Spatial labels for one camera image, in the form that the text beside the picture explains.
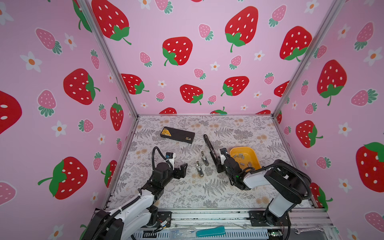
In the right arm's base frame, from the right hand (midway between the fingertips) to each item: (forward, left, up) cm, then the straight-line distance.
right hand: (216, 157), depth 92 cm
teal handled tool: (-37, -4, -4) cm, 37 cm away
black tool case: (+18, +29, -2) cm, 34 cm away
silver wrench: (-32, -42, -6) cm, 53 cm away
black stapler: (+2, +1, -3) cm, 4 cm away
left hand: (-8, +20, +4) cm, 22 cm away
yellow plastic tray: (+6, -20, -6) cm, 22 cm away
